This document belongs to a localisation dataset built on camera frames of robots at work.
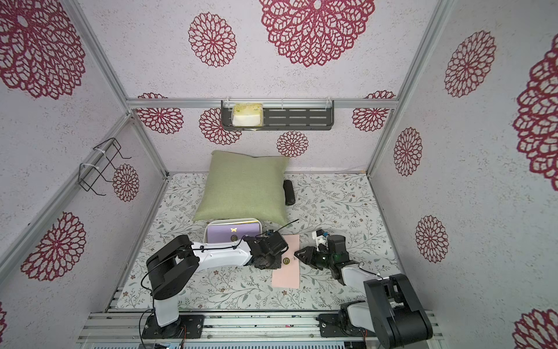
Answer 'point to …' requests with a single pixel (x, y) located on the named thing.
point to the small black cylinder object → (290, 198)
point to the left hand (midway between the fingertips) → (277, 264)
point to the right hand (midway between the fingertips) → (295, 253)
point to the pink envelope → (288, 276)
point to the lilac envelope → (225, 232)
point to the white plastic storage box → (230, 220)
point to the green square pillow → (243, 187)
